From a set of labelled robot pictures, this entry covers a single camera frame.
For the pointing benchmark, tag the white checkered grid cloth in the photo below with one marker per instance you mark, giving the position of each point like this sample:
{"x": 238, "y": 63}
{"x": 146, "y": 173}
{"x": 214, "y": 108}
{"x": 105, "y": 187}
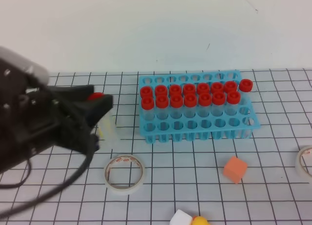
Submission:
{"x": 189, "y": 175}

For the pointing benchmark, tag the yellow foam cube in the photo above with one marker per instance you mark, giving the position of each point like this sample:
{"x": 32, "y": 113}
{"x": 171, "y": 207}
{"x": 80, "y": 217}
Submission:
{"x": 102, "y": 128}

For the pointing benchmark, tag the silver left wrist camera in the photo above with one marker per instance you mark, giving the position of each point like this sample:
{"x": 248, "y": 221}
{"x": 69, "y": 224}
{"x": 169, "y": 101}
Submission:
{"x": 25, "y": 65}

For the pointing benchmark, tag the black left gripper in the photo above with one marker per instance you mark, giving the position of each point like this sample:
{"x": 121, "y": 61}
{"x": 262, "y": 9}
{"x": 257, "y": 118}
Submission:
{"x": 35, "y": 117}

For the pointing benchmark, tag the left white tape roll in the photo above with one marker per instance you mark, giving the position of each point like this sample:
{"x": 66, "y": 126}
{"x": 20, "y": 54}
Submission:
{"x": 122, "y": 190}

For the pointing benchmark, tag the orange foam cube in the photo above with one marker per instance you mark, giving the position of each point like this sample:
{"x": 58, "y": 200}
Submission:
{"x": 235, "y": 169}

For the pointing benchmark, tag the clear tube red cap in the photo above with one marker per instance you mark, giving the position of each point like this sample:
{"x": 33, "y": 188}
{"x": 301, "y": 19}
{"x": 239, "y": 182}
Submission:
{"x": 108, "y": 127}

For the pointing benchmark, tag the white foam cube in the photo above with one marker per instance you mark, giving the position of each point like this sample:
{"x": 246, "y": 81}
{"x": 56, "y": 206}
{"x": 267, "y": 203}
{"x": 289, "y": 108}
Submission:
{"x": 181, "y": 218}

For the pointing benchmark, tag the blue test tube rack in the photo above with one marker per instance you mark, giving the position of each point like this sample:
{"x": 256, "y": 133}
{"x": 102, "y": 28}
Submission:
{"x": 219, "y": 115}

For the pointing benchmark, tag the red capped tube in rack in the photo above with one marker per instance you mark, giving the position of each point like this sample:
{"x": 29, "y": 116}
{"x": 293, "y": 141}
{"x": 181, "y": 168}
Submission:
{"x": 162, "y": 103}
{"x": 217, "y": 87}
{"x": 176, "y": 104}
{"x": 161, "y": 90}
{"x": 146, "y": 91}
{"x": 147, "y": 105}
{"x": 175, "y": 89}
{"x": 189, "y": 88}
{"x": 202, "y": 88}
{"x": 230, "y": 86}
{"x": 245, "y": 85}
{"x": 190, "y": 102}

